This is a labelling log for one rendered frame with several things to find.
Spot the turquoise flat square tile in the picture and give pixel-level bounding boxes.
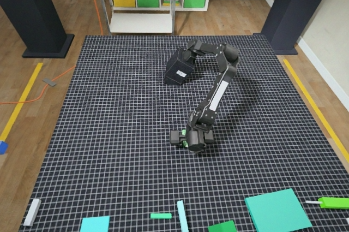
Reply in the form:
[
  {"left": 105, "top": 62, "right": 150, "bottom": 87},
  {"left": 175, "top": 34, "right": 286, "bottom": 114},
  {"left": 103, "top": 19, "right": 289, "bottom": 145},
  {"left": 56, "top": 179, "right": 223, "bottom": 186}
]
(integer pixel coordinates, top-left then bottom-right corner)
[{"left": 245, "top": 189, "right": 312, "bottom": 232}]

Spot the light blue rectangular block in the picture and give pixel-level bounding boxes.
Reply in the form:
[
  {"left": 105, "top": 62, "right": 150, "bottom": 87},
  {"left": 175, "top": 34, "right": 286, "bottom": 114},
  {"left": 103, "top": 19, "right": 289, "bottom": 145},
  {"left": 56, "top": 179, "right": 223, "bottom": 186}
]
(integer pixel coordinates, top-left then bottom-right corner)
[{"left": 177, "top": 201, "right": 188, "bottom": 232}]

